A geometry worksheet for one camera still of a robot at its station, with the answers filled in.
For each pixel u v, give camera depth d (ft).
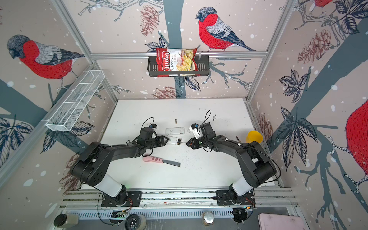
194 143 2.58
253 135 2.74
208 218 1.96
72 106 2.49
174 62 2.87
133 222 1.92
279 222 2.14
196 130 2.63
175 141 3.11
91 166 1.49
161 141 2.73
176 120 3.50
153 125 2.81
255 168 1.48
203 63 3.12
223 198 2.39
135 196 2.44
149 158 2.78
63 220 1.97
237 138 3.12
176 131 3.31
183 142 3.10
